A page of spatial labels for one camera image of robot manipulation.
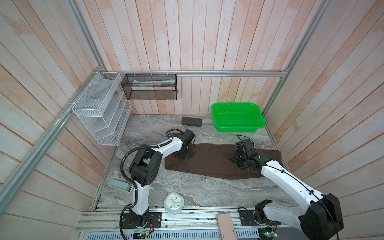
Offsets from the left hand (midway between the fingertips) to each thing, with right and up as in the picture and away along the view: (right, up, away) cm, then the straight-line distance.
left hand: (183, 158), depth 94 cm
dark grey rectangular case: (+6, +25, +20) cm, 32 cm away
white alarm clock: (-5, -20, -18) cm, 27 cm away
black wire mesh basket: (-25, +50, +12) cm, 57 cm away
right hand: (+28, +2, -10) cm, 29 cm away
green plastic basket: (+44, +29, +26) cm, 59 cm away
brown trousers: (+19, -1, -1) cm, 19 cm away
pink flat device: (+22, -29, -24) cm, 44 cm away
